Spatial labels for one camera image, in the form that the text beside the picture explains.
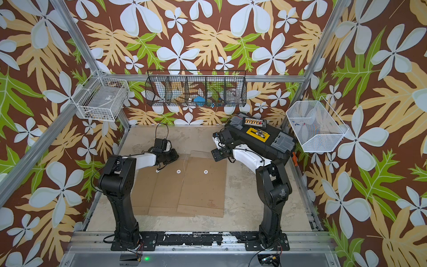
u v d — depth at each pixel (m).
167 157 0.88
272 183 0.50
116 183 0.53
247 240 0.75
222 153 0.82
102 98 0.86
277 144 0.88
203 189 0.92
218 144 0.85
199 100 0.95
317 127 0.84
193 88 0.98
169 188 0.91
